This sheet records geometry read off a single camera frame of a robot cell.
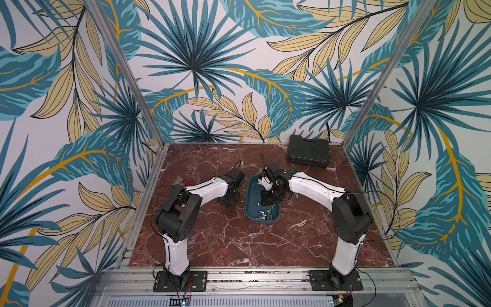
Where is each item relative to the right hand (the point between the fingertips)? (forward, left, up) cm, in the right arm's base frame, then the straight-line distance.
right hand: (265, 201), depth 90 cm
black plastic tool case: (+35, -26, -4) cm, 44 cm away
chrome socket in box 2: (-5, 0, -5) cm, 7 cm away
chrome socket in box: (-3, -1, -3) cm, 5 cm away
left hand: (+2, +17, -4) cm, 18 cm away
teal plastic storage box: (-2, +5, -5) cm, 7 cm away
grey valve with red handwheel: (+14, +43, -1) cm, 45 cm away
